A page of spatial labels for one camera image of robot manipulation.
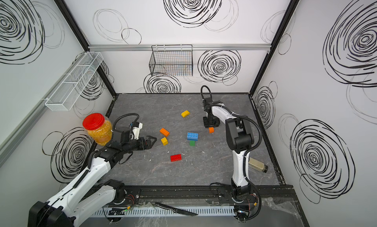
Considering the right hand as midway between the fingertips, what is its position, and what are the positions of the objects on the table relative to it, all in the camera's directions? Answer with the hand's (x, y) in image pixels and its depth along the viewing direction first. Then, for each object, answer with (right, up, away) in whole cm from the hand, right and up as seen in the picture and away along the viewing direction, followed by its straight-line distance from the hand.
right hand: (211, 126), depth 98 cm
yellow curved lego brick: (-18, +8, +10) cm, 22 cm away
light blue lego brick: (-13, -4, -14) cm, 19 cm away
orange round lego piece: (0, -2, -2) cm, 3 cm away
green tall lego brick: (-13, -9, -9) cm, 19 cm away
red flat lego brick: (-23, -17, -14) cm, 31 cm away
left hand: (-36, -5, -18) cm, 41 cm away
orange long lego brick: (-31, -4, -2) cm, 32 cm away
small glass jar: (+23, -19, -18) cm, 35 cm away
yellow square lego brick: (-30, -8, -7) cm, 32 cm away
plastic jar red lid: (-65, +2, -17) cm, 67 cm away
